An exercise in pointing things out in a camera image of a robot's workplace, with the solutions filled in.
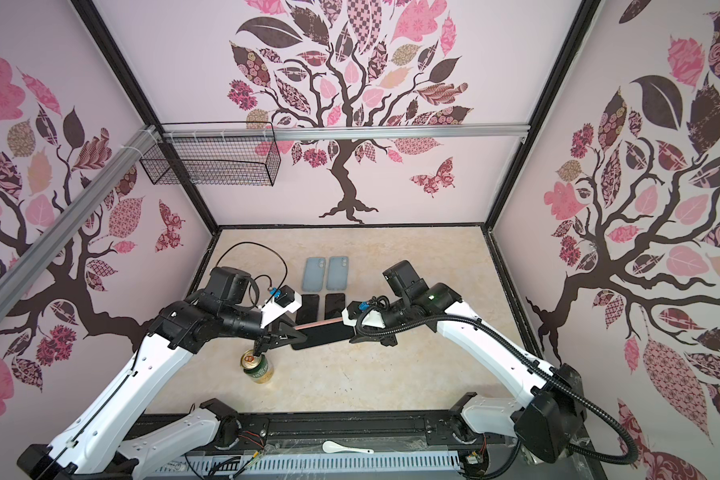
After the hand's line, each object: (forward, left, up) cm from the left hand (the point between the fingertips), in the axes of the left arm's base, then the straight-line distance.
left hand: (300, 339), depth 64 cm
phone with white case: (+21, -4, -23) cm, 31 cm away
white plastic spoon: (-18, -7, -23) cm, 30 cm away
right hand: (+4, -12, -3) cm, 13 cm away
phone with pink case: (+1, -5, +3) cm, 6 cm away
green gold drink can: (-1, +13, -14) cm, 20 cm away
